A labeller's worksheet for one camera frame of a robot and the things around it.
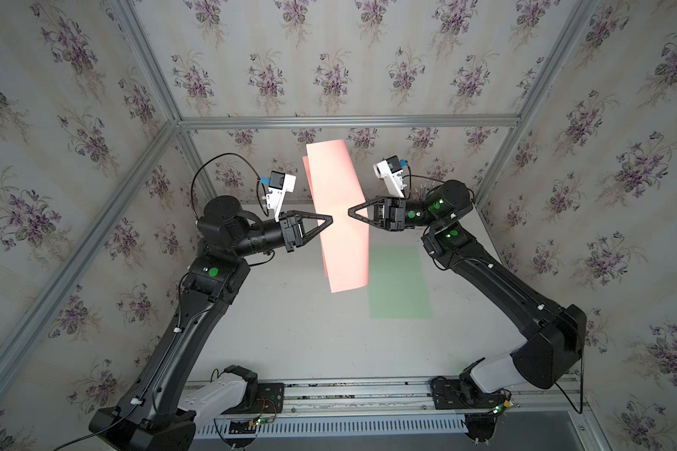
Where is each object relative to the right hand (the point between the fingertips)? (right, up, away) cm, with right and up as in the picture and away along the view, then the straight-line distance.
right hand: (358, 220), depth 55 cm
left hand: (-5, -1, -1) cm, 5 cm away
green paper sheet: (+17, -23, +47) cm, 55 cm away
